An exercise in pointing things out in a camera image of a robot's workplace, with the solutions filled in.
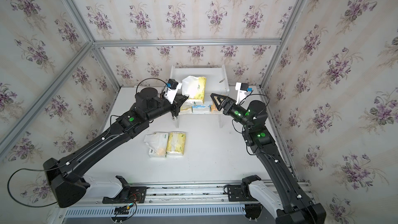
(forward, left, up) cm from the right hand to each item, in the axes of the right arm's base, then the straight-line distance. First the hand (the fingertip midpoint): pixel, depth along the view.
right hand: (216, 98), depth 64 cm
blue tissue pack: (+7, +7, -17) cm, 20 cm away
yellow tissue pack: (-5, +21, -33) cm, 39 cm away
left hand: (+2, +12, -2) cm, 12 cm away
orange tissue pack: (+9, 0, -19) cm, 21 cm away
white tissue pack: (-6, +31, -33) cm, 46 cm away
